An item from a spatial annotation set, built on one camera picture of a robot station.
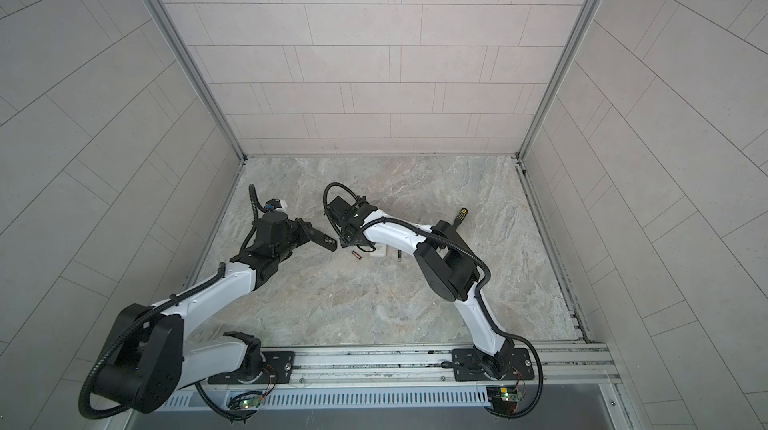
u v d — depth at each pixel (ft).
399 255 2.98
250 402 2.11
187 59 2.87
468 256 1.50
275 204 2.49
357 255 2.98
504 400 2.23
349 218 2.23
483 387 2.28
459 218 3.22
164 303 1.45
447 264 1.70
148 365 1.29
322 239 2.91
